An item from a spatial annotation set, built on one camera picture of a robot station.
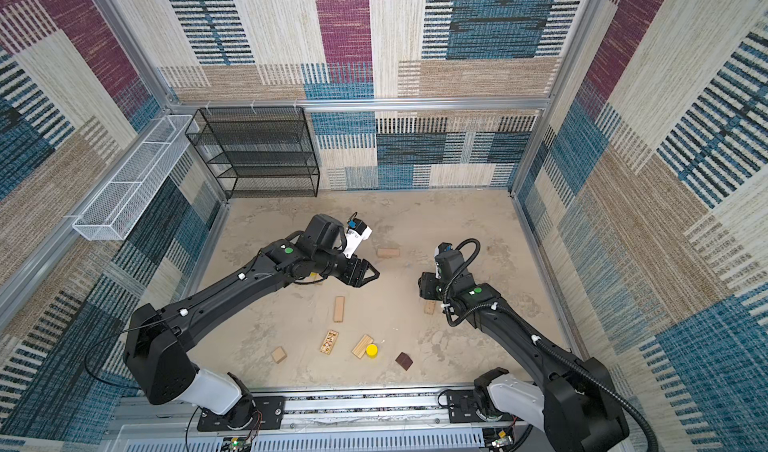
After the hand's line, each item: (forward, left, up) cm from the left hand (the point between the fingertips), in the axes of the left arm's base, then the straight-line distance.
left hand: (372, 267), depth 77 cm
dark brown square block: (-17, -8, -19) cm, 27 cm away
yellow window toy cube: (-9, +11, +12) cm, 19 cm away
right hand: (0, -15, -10) cm, 18 cm away
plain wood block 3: (-2, +11, -20) cm, 23 cm away
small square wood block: (-15, +26, -19) cm, 35 cm away
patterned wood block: (-13, +13, -19) cm, 26 cm away
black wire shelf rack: (+51, +43, -3) cm, 66 cm away
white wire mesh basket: (+8, +60, +13) cm, 62 cm away
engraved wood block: (-3, -16, -18) cm, 24 cm away
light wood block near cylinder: (-14, +4, -19) cm, 23 cm away
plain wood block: (-6, +12, +6) cm, 15 cm away
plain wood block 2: (+17, -5, -19) cm, 26 cm away
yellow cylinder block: (-15, +1, -18) cm, 24 cm away
